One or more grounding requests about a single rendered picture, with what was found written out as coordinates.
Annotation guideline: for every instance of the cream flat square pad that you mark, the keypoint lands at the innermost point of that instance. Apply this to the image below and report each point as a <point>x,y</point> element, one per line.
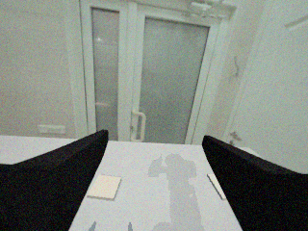
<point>104,187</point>

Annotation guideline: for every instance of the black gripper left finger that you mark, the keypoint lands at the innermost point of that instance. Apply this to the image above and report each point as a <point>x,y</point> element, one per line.
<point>44,193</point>

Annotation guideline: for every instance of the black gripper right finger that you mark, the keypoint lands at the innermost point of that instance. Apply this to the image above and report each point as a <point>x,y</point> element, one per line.
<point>263,196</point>

